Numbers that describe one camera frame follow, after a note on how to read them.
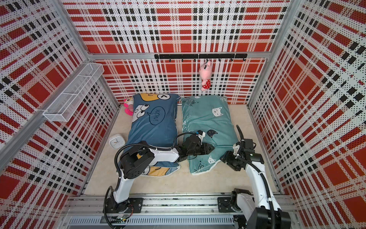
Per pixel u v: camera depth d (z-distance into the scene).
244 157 0.57
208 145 0.90
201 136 0.84
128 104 1.13
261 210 0.39
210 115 1.05
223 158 0.75
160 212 0.73
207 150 0.81
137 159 0.53
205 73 0.91
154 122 0.91
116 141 0.93
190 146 0.71
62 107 0.69
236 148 0.77
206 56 0.89
